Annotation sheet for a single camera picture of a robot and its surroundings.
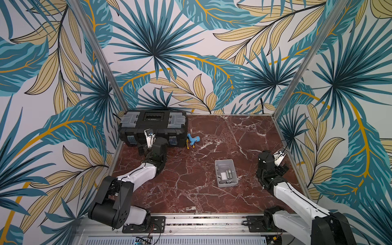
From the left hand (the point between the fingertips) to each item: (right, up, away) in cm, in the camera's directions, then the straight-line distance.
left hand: (147, 141), depth 86 cm
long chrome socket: (+46, -20, +2) cm, 50 cm away
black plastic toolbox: (+12, +9, +5) cm, 16 cm away
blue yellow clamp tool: (+25, 0, +17) cm, 30 cm away
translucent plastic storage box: (+43, -16, +7) cm, 46 cm away
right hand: (+71, -8, -4) cm, 72 cm away
